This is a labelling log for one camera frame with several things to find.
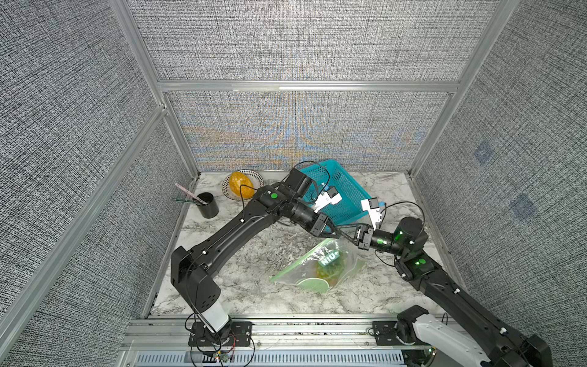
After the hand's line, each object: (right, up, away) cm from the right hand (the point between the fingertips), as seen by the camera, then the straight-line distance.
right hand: (338, 226), depth 65 cm
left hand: (0, -2, -1) cm, 2 cm away
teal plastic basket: (+4, +19, +48) cm, 52 cm away
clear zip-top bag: (-9, -20, +21) cm, 31 cm away
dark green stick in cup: (-57, +7, +27) cm, 63 cm away
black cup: (-49, +2, +36) cm, 61 cm away
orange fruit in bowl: (-39, +16, +41) cm, 59 cm away
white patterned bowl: (-32, +18, +51) cm, 63 cm away
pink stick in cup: (-55, +9, +31) cm, 64 cm away
